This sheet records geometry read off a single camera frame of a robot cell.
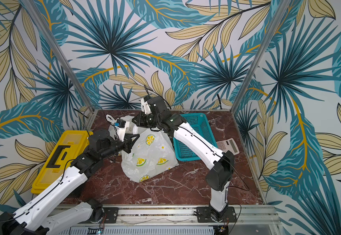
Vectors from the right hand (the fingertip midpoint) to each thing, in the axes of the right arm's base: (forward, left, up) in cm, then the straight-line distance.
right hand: (132, 119), depth 70 cm
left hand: (-7, -3, -6) cm, 9 cm away
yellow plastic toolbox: (-4, +35, -15) cm, 39 cm away
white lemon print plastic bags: (-8, -8, -19) cm, 22 cm away
